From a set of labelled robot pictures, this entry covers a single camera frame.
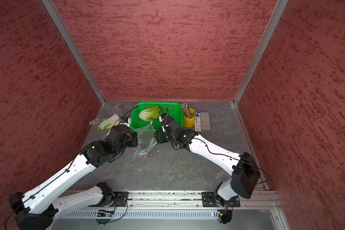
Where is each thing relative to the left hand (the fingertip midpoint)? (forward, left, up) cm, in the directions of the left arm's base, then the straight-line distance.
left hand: (135, 137), depth 74 cm
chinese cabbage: (+17, +24, -11) cm, 31 cm away
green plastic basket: (+35, -20, -18) cm, 44 cm away
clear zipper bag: (+32, +23, -16) cm, 43 cm away
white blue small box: (+26, -38, -21) cm, 51 cm away
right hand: (+2, -12, -4) cm, 12 cm away
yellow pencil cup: (+20, -31, -14) cm, 40 cm away
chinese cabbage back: (+28, -3, -14) cm, 31 cm away
